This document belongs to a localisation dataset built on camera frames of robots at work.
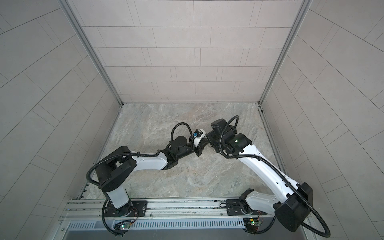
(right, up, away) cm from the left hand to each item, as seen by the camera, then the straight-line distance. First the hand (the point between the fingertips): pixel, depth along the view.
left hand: (212, 139), depth 79 cm
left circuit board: (-39, -36, -15) cm, 55 cm away
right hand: (-4, +1, -4) cm, 6 cm away
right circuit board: (+17, -38, -11) cm, 43 cm away
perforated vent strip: (-54, -38, -11) cm, 67 cm away
